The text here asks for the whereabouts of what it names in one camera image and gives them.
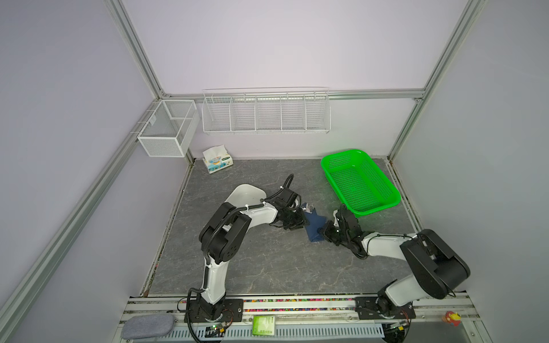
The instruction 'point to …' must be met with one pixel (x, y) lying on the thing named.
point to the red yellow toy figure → (452, 318)
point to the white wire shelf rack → (266, 110)
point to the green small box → (264, 325)
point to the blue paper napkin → (315, 221)
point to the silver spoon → (309, 209)
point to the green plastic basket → (359, 183)
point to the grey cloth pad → (147, 325)
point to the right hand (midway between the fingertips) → (317, 230)
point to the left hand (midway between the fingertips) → (309, 226)
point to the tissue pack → (217, 158)
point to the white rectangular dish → (246, 194)
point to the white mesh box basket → (170, 128)
